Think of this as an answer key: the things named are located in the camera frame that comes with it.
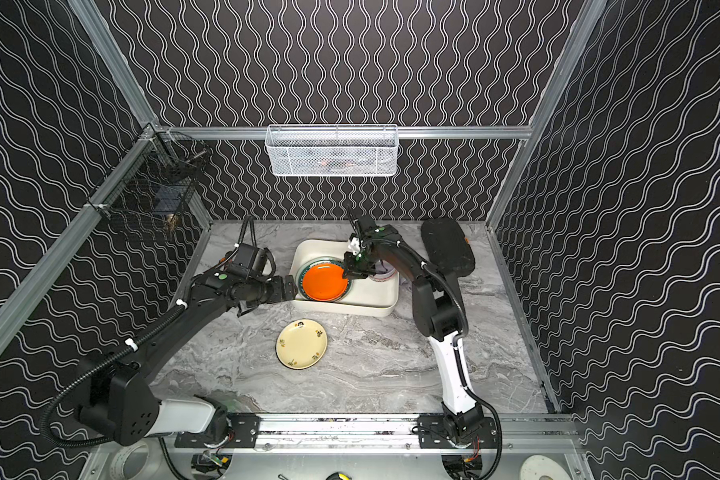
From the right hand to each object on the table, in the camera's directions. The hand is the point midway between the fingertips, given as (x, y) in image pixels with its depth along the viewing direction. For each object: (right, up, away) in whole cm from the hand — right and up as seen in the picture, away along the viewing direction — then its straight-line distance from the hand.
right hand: (347, 276), depth 96 cm
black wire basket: (-63, +31, +1) cm, 70 cm away
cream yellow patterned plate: (-14, -19, -8) cm, 25 cm away
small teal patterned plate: (-14, +4, +8) cm, 17 cm away
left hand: (-17, -3, -13) cm, 22 cm away
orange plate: (-8, -2, +4) cm, 9 cm away
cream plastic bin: (+6, -7, +3) cm, 10 cm away
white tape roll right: (+45, -42, -26) cm, 67 cm away
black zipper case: (+35, +10, +11) cm, 38 cm away
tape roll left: (-52, -41, -28) cm, 71 cm away
